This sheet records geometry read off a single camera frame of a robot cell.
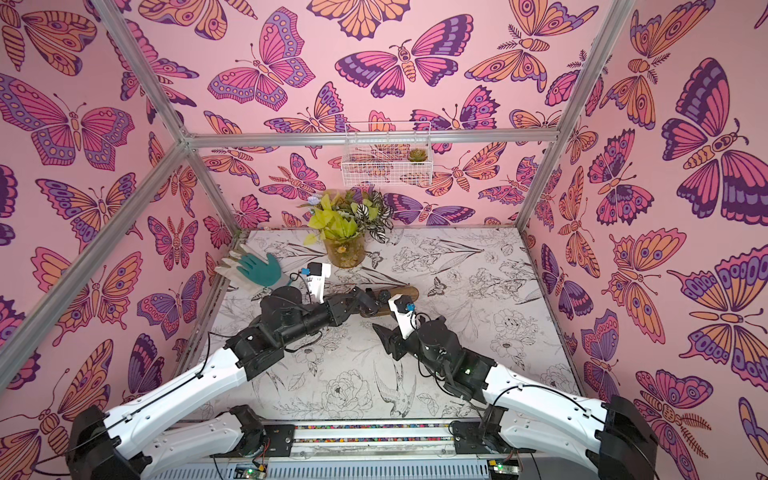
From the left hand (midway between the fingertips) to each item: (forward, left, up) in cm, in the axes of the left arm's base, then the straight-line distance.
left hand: (365, 296), depth 69 cm
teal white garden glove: (+27, +43, -25) cm, 57 cm away
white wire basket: (+56, -2, -1) cm, 56 cm away
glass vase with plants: (+34, +10, -8) cm, 37 cm away
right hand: (-2, -4, -6) cm, 8 cm away
